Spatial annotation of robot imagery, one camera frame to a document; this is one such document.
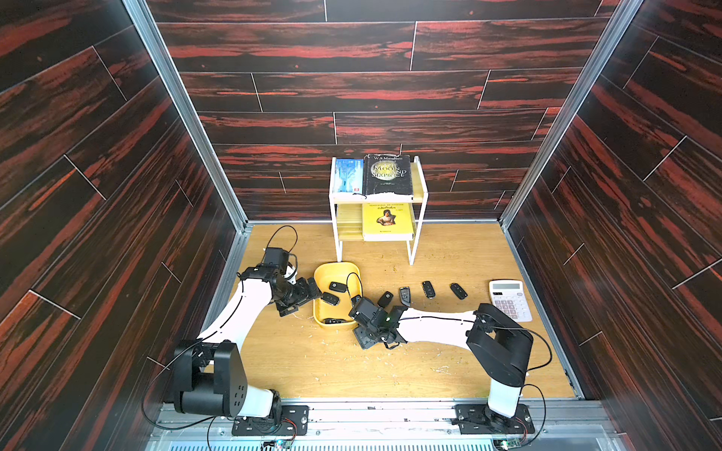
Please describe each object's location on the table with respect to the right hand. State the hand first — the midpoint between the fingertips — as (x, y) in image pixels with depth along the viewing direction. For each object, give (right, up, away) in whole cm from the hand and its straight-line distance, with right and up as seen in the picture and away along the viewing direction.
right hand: (369, 326), depth 91 cm
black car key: (-11, +12, +9) cm, 18 cm away
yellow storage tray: (-9, +14, +11) cm, 20 cm away
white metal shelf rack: (-7, +41, +14) cm, 44 cm away
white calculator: (+49, +9, +5) cm, 50 cm away
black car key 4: (+22, +11, +8) cm, 26 cm away
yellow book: (+7, +35, +5) cm, 36 cm away
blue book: (-6, +48, -4) cm, 49 cm away
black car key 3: (-11, +2, 0) cm, 11 cm away
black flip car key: (+6, +8, +5) cm, 11 cm away
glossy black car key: (+32, +11, +8) cm, 35 cm away
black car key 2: (-13, +8, +5) cm, 17 cm away
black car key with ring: (+13, +9, +7) cm, 17 cm away
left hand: (-18, +10, -5) cm, 21 cm away
